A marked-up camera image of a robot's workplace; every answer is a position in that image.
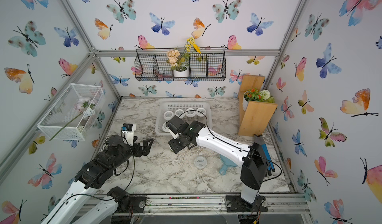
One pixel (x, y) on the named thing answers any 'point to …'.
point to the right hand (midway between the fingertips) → (176, 143)
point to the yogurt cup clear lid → (200, 162)
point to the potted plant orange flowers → (253, 95)
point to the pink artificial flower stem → (86, 105)
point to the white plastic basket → (162, 107)
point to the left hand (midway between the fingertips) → (145, 137)
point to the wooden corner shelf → (253, 121)
